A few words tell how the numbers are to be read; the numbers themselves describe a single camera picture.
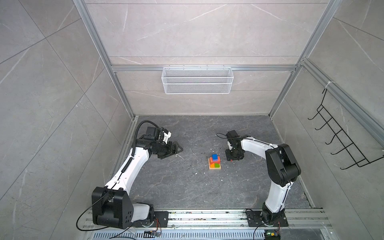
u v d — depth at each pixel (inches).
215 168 35.5
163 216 29.1
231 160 34.6
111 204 17.1
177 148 28.6
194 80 39.6
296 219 29.4
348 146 24.8
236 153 32.4
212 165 35.4
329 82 27.6
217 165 35.4
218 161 34.8
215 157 34.1
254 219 28.7
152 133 25.1
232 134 31.8
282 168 19.9
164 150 27.4
